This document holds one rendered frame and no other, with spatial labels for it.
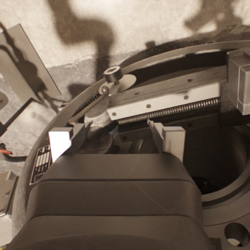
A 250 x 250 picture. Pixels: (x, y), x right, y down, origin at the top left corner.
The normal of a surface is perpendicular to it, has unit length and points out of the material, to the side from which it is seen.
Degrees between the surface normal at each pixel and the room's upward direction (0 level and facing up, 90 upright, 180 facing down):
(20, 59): 0
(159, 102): 2
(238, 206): 90
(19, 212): 80
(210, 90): 2
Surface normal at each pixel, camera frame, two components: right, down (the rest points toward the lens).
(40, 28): -0.11, 0.63
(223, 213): -0.32, -0.75
